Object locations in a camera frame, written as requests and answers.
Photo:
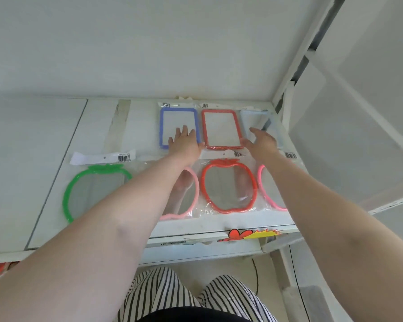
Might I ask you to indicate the person's right hand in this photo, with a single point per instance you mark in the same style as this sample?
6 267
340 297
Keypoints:
263 147

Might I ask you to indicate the light blue rectangular mirror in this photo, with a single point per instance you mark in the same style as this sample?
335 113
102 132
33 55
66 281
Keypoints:
255 119

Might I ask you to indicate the person's right forearm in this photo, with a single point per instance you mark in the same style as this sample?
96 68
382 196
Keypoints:
339 231

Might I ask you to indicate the black white striped trousers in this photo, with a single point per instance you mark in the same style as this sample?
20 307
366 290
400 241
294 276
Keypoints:
161 291

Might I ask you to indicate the person's left hand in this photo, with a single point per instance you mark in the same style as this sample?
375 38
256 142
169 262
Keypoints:
186 145

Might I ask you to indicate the red yellow sticker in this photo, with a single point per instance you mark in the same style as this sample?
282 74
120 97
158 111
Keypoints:
245 234

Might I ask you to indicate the person's left forearm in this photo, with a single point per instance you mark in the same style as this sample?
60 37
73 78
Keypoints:
87 248

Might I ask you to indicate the red rectangular mirror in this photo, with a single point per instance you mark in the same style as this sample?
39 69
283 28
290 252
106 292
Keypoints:
221 129

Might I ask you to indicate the black printed shirt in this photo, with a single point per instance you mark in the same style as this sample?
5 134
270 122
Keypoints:
194 315

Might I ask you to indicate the clear tape strip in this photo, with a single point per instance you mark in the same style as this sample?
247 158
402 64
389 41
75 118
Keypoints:
117 127

